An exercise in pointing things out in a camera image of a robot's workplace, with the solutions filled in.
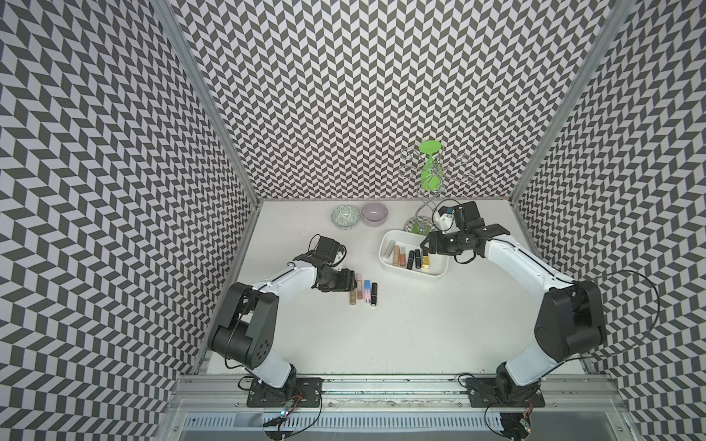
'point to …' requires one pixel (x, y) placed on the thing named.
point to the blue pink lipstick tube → (367, 285)
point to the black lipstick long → (374, 294)
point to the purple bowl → (373, 214)
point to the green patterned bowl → (345, 217)
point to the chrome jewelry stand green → (430, 166)
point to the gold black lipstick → (426, 261)
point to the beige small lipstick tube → (353, 296)
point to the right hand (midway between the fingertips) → (428, 249)
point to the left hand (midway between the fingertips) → (347, 286)
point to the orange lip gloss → (403, 256)
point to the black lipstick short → (418, 260)
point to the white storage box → (438, 263)
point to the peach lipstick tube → (396, 255)
